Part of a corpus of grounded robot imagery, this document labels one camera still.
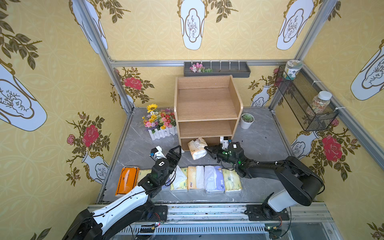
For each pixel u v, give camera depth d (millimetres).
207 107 781
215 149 765
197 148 849
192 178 818
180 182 785
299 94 901
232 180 798
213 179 785
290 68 853
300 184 445
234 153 673
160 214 732
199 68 881
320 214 746
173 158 702
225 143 817
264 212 651
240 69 921
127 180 775
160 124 932
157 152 731
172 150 727
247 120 1031
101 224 429
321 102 655
